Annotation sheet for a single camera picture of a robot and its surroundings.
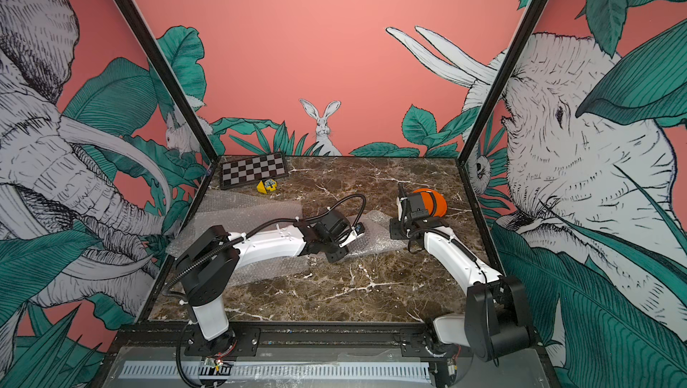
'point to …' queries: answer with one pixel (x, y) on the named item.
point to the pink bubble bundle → (276, 270)
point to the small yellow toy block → (263, 186)
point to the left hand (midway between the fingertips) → (346, 242)
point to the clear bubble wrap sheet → (239, 212)
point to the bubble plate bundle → (377, 240)
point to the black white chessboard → (249, 171)
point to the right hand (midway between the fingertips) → (395, 221)
